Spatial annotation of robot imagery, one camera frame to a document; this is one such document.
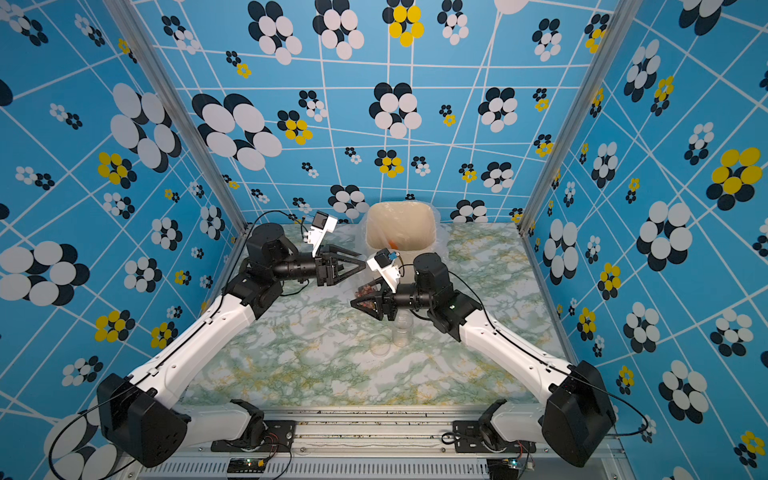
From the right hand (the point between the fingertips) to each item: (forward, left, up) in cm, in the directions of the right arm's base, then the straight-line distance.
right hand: (362, 295), depth 68 cm
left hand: (+3, -1, +9) cm, 9 cm away
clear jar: (0, -1, +2) cm, 2 cm away
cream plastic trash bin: (+31, -9, -8) cm, 33 cm away
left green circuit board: (-30, +29, -30) cm, 51 cm away
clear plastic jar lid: (0, -3, -27) cm, 28 cm away
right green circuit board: (-30, -34, -29) cm, 54 cm away
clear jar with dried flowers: (+3, -10, -23) cm, 26 cm away
